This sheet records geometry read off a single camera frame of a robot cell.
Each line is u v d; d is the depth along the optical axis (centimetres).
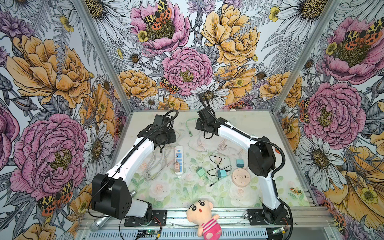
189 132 107
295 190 83
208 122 73
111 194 41
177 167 85
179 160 92
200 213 69
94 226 69
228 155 96
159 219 74
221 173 87
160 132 63
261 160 54
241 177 85
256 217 74
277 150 52
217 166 92
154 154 96
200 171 88
